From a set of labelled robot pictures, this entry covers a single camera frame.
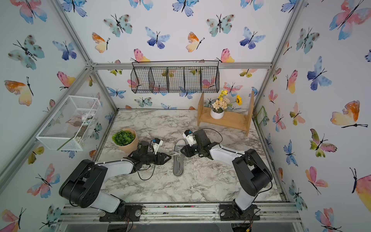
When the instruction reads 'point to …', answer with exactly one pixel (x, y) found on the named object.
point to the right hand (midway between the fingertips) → (184, 148)
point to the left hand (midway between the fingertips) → (170, 155)
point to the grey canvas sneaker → (178, 157)
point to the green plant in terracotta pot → (126, 139)
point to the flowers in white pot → (221, 104)
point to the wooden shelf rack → (239, 120)
